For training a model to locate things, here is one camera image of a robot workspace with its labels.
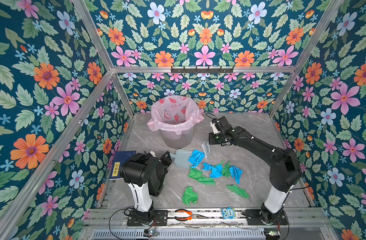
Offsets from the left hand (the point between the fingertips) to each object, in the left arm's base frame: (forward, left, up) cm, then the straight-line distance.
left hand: (171, 148), depth 89 cm
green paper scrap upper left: (-13, -14, -9) cm, 21 cm away
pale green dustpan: (-1, -6, -10) cm, 11 cm away
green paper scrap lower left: (-25, -10, -8) cm, 29 cm away
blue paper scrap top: (-4, -15, -7) cm, 17 cm away
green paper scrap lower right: (-23, -35, -7) cm, 42 cm away
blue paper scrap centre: (-13, -27, -8) cm, 31 cm away
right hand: (+3, -23, +4) cm, 24 cm away
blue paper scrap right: (-16, -38, -6) cm, 41 cm away
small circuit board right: (-45, -49, -9) cm, 67 cm away
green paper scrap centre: (-12, -32, -7) cm, 35 cm away
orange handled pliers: (-35, -11, -7) cm, 38 cm away
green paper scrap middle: (-18, -20, -9) cm, 29 cm away
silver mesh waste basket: (+8, -4, -5) cm, 10 cm away
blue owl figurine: (-35, -29, -7) cm, 46 cm away
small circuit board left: (-41, +11, -10) cm, 43 cm away
